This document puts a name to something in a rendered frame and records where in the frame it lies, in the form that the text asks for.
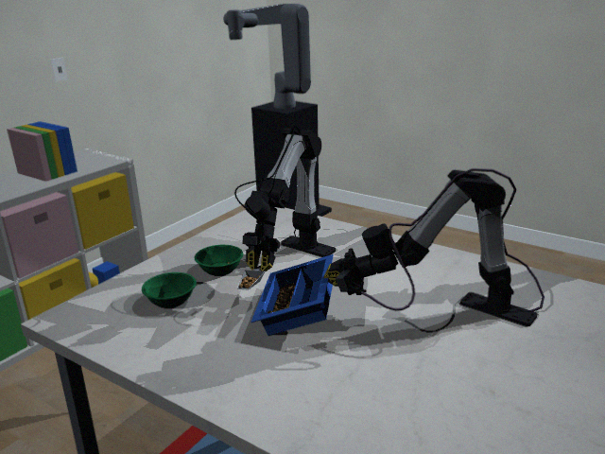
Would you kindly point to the green bowl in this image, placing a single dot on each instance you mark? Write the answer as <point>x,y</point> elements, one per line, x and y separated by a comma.
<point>218,257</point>
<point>168,285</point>

